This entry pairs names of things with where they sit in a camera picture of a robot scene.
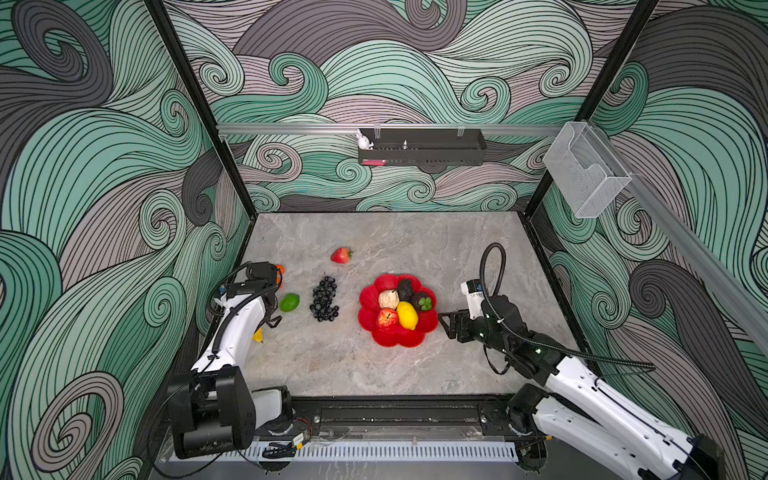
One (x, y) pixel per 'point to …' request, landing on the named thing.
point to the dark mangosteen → (422, 301)
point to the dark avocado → (405, 289)
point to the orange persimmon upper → (282, 268)
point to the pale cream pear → (389, 299)
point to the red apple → (387, 317)
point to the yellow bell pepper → (258, 336)
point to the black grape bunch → (323, 295)
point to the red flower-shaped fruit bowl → (390, 336)
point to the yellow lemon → (407, 315)
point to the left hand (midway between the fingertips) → (248, 319)
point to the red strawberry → (342, 255)
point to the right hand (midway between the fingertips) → (445, 316)
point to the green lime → (289, 302)
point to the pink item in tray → (374, 163)
